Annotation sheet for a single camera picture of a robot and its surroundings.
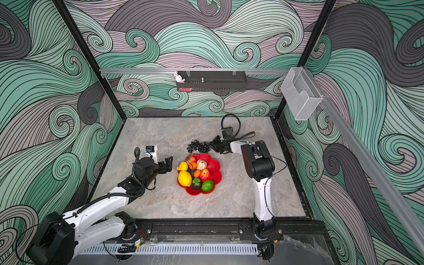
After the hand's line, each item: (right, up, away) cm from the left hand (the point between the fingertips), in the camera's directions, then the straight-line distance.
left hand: (165, 155), depth 83 cm
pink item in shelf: (+10, +36, +6) cm, 38 cm away
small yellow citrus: (+8, -7, +4) cm, 12 cm away
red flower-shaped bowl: (+25, -7, +9) cm, 28 cm away
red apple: (+21, -11, +2) cm, 23 cm away
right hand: (+22, +4, +20) cm, 29 cm away
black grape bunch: (+19, +3, +15) cm, 24 cm away
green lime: (+22, -15, -2) cm, 27 cm away
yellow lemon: (+10, -12, 0) cm, 16 cm away
